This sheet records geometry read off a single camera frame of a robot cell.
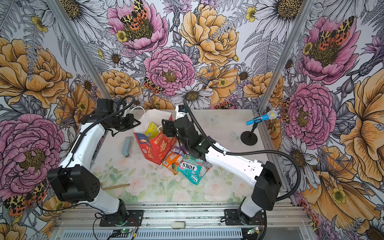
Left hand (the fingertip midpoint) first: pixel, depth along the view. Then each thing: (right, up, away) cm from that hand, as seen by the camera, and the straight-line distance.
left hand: (139, 127), depth 81 cm
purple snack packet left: (+19, -14, +13) cm, 27 cm away
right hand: (+17, +1, -9) cm, 19 cm away
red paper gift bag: (+10, -11, -1) cm, 15 cm away
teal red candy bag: (+26, -19, +9) cm, 33 cm away
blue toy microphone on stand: (+67, -8, +22) cm, 71 cm away
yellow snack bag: (+4, -3, +8) cm, 9 cm away
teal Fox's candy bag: (+29, -24, +5) cm, 38 cm away
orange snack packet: (+15, -19, +11) cm, 27 cm away
